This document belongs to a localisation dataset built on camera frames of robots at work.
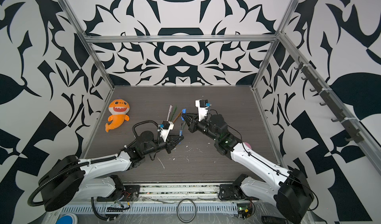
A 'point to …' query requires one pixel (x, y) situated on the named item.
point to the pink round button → (248, 145)
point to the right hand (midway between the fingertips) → (183, 114)
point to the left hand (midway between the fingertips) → (183, 134)
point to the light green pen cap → (174, 110)
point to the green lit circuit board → (244, 210)
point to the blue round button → (67, 218)
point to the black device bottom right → (273, 220)
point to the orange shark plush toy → (119, 108)
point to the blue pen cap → (184, 111)
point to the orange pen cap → (179, 114)
